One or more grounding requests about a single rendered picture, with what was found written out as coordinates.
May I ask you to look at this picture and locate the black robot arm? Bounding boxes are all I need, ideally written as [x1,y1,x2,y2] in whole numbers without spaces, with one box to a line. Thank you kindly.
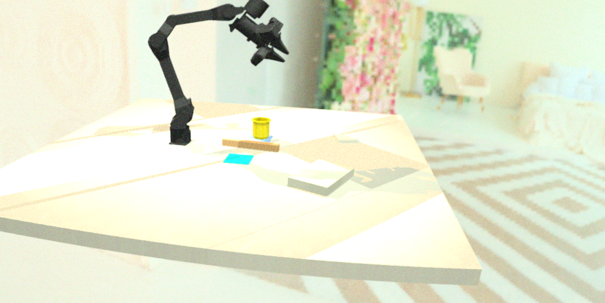
[148,0,281,146]

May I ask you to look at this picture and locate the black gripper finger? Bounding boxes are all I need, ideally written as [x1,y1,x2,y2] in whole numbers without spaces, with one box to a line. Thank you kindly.
[265,47,285,63]
[269,32,289,54]

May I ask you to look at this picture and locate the yellow cup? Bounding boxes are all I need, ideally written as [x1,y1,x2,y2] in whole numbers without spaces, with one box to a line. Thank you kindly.
[252,117,271,139]

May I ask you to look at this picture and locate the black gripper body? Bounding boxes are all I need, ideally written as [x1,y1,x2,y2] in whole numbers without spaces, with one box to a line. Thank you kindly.
[246,23,276,66]

